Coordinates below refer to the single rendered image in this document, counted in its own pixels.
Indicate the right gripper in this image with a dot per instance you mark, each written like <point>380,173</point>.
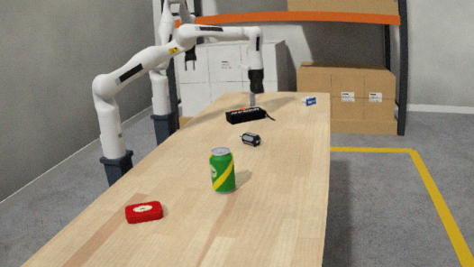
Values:
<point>256,76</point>

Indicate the red mint tin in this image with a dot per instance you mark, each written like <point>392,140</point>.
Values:
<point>143,212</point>

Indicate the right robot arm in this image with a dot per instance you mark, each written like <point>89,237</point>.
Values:
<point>107,85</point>

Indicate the black power strip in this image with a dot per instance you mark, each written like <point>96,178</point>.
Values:
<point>245,115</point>

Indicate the green drink can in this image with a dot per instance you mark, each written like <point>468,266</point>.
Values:
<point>222,170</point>

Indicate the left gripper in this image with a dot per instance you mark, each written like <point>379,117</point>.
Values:
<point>190,55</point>

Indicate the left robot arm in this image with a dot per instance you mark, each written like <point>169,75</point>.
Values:
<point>160,85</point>

